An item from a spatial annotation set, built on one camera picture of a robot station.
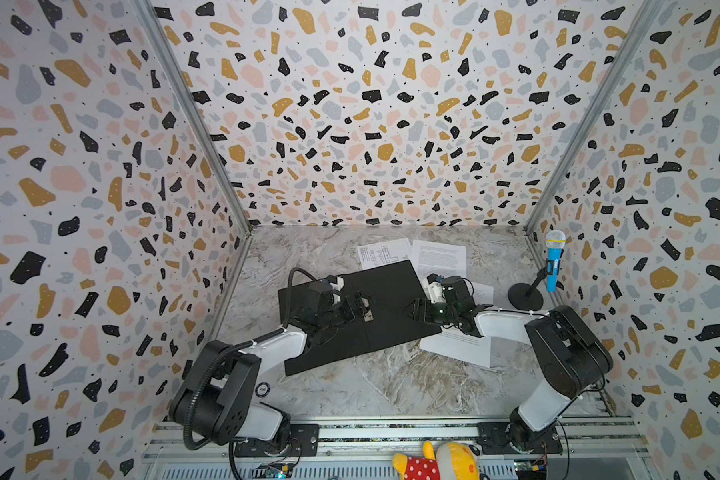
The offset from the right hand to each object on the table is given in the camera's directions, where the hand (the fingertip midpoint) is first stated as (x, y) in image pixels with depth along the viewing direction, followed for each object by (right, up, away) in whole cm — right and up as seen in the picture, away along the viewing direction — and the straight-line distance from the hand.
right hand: (405, 307), depth 91 cm
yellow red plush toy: (+8, -29, -26) cm, 40 cm away
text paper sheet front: (+16, -11, +1) cm, 20 cm away
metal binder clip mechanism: (-12, -4, +6) cm, 14 cm away
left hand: (-11, +2, -6) cm, 13 cm away
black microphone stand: (+41, +1, +10) cm, 43 cm away
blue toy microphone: (+41, +20, -8) cm, 46 cm away
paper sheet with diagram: (-7, +16, +22) cm, 29 cm away
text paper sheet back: (+14, +15, +22) cm, 30 cm away
